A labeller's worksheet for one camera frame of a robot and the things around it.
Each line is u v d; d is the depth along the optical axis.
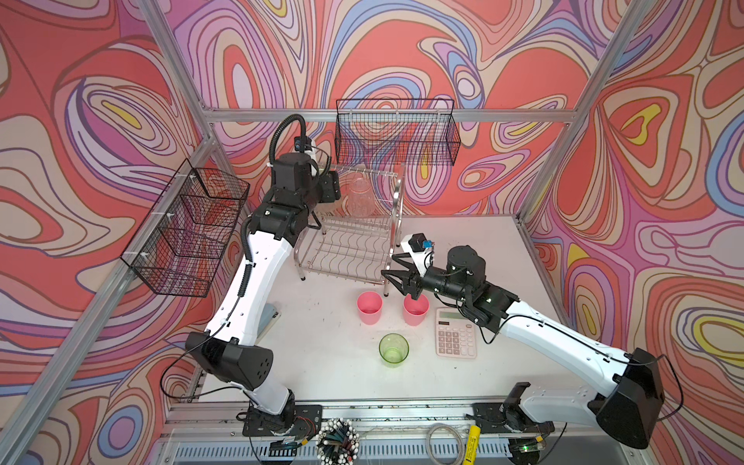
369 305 0.89
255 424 0.73
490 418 0.74
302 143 0.56
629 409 0.38
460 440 0.71
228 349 0.40
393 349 0.84
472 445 0.69
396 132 0.96
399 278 0.62
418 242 0.57
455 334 0.86
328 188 0.63
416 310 0.91
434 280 0.61
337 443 0.61
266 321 0.87
